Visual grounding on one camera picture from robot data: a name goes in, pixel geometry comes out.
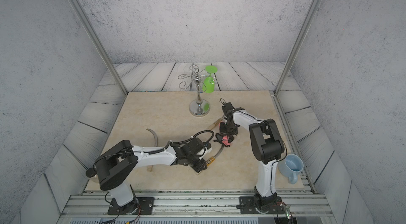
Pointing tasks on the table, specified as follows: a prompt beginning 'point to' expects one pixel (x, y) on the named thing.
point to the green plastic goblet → (209, 82)
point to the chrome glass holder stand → (197, 108)
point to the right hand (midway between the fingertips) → (224, 135)
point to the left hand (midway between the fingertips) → (207, 168)
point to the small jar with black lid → (91, 174)
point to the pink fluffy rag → (225, 140)
